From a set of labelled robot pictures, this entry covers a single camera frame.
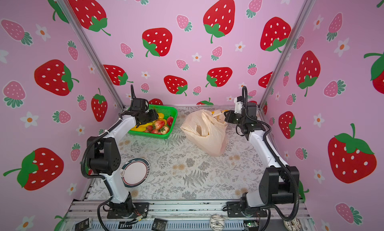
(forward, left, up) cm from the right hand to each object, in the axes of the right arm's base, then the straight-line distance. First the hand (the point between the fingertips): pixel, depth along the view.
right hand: (224, 111), depth 83 cm
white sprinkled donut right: (-46, -35, -24) cm, 63 cm away
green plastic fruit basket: (+19, +43, -24) cm, 52 cm away
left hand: (+2, +44, -10) cm, 45 cm away
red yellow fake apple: (-2, +41, -14) cm, 43 cm away
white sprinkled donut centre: (-50, 0, -25) cm, 55 cm away
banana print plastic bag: (-14, +8, 0) cm, 17 cm away
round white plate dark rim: (-33, +46, -18) cm, 60 cm away
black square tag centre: (-54, +27, -24) cm, 65 cm away
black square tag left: (-59, +63, -23) cm, 89 cm away
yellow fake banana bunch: (-6, +52, -15) cm, 54 cm away
